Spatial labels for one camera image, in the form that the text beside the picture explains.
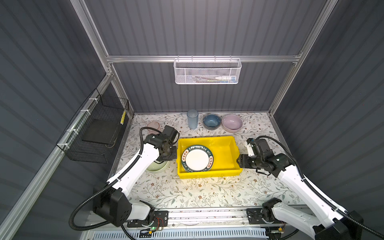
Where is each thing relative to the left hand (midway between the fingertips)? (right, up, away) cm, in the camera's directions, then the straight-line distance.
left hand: (171, 156), depth 80 cm
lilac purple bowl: (+41, +19, +31) cm, 54 cm away
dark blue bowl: (+25, +20, +32) cm, 46 cm away
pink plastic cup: (-17, +17, +26) cm, 35 cm away
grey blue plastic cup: (+11, +23, +26) cm, 37 cm away
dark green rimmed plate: (+14, -4, +12) cm, 19 cm away
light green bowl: (-8, -5, -3) cm, 10 cm away
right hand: (+39, -2, -1) cm, 39 cm away
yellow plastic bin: (+32, -1, +17) cm, 37 cm away
